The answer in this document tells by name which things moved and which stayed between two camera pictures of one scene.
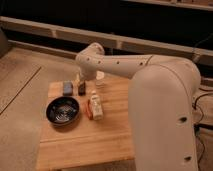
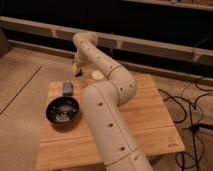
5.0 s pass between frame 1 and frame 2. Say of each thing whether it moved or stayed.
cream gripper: moved
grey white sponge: stayed
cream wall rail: stayed
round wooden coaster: stayed
